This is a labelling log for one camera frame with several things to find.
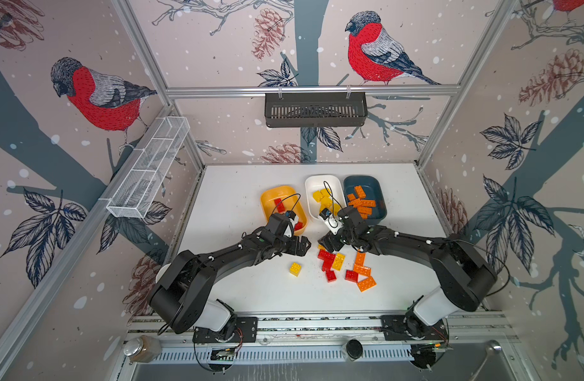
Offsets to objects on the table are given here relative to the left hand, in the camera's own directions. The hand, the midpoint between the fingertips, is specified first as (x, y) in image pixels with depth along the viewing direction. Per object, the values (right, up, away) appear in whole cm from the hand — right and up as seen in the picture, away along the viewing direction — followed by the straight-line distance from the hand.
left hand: (304, 239), depth 87 cm
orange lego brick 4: (+26, +17, +20) cm, 37 cm away
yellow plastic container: (-10, +14, +18) cm, 24 cm away
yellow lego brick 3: (+6, +15, +17) cm, 24 cm away
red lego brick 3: (+17, -12, -3) cm, 21 cm away
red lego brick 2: (-2, +4, +8) cm, 9 cm away
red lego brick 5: (+9, -7, 0) cm, 11 cm away
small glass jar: (-45, -24, -24) cm, 56 cm away
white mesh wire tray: (-53, +24, -10) cm, 59 cm away
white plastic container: (+15, +21, +22) cm, 34 cm away
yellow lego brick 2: (+13, -9, +1) cm, 15 cm away
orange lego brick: (+22, -15, -5) cm, 27 cm away
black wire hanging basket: (+6, +55, +19) cm, 58 cm away
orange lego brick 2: (+20, -10, -1) cm, 23 cm away
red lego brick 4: (+9, -13, -2) cm, 16 cm away
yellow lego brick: (-3, -10, -4) cm, 11 cm away
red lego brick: (-10, +11, +15) cm, 22 cm away
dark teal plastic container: (+31, +10, +16) cm, 36 cm away
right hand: (+9, +2, +4) cm, 10 cm away
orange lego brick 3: (+21, -8, +1) cm, 23 cm away
